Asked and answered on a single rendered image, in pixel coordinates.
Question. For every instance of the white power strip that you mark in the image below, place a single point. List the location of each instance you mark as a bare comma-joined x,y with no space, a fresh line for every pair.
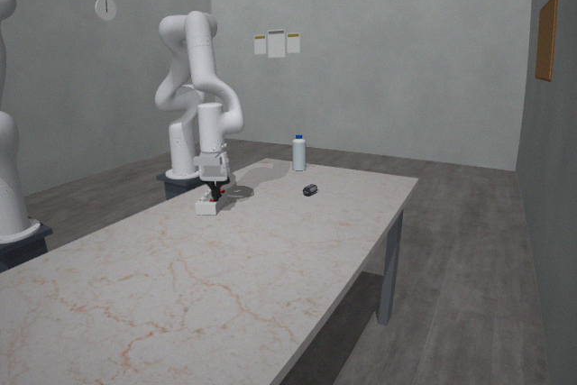
207,206

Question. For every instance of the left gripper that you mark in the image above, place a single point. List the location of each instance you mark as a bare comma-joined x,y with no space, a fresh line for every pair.
210,174

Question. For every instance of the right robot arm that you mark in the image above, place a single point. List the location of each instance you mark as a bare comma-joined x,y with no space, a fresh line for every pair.
15,224

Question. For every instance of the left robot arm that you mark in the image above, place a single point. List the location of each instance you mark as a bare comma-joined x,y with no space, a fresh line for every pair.
172,95

